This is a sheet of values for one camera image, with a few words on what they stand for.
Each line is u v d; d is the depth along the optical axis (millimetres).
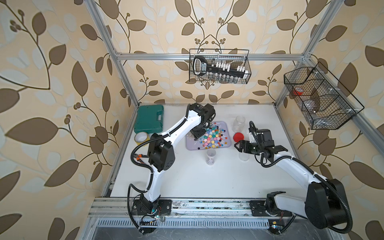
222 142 989
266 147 657
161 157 511
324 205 404
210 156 825
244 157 924
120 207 767
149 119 1114
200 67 865
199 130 772
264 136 669
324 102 734
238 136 996
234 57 909
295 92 825
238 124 966
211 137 1010
